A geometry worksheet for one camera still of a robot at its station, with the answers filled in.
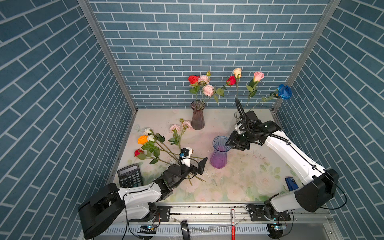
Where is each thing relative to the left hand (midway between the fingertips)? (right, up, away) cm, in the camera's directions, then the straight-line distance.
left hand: (203, 156), depth 76 cm
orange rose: (-40, +6, +22) cm, 46 cm away
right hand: (+13, +6, +1) cm, 14 cm away
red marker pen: (+14, -32, -7) cm, 35 cm away
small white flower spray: (-33, +5, +23) cm, 41 cm away
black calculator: (-42, -13, +8) cm, 45 cm away
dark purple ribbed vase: (-4, +20, +34) cm, 40 cm away
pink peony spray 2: (-18, +12, +28) cm, 36 cm away
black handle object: (-9, -31, -10) cm, 34 cm away
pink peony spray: (+3, +37, +11) cm, 39 cm away
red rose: (-6, +45, +18) cm, 48 cm away
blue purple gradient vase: (+9, -3, +14) cm, 17 cm away
